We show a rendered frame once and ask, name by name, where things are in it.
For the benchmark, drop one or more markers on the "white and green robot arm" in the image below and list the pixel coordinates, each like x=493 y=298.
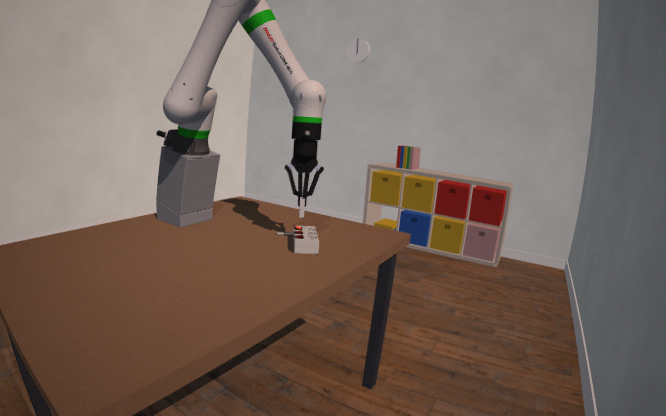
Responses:
x=183 y=102

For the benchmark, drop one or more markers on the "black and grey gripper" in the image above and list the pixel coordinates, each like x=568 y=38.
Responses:
x=304 y=164

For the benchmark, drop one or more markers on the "white power strip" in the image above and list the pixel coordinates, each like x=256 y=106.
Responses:
x=306 y=239

